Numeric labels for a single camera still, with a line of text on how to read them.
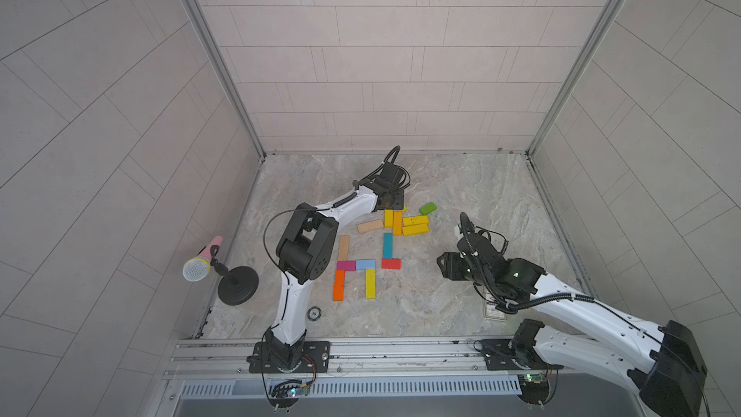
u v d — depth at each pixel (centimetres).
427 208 100
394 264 87
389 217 97
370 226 94
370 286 83
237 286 81
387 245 91
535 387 69
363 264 87
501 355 70
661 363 39
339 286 83
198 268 61
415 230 94
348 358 72
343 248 90
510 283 54
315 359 70
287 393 65
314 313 79
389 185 75
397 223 95
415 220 96
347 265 87
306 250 52
